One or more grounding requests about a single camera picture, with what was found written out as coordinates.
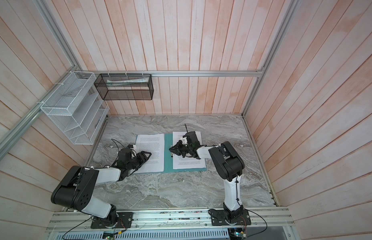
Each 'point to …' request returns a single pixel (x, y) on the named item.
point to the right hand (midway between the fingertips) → (169, 149)
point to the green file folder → (168, 158)
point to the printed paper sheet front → (154, 144)
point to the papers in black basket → (110, 83)
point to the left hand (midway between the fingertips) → (150, 157)
